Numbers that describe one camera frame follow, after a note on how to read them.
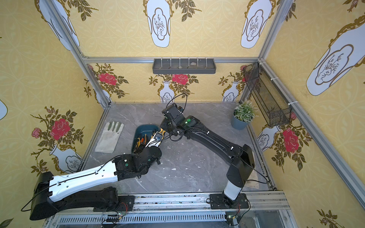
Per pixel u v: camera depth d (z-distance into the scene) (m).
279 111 0.82
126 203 0.73
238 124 1.00
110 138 0.98
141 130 1.00
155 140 0.61
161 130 0.75
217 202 0.74
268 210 0.78
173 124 0.57
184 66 0.92
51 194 0.40
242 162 0.42
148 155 0.52
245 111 0.94
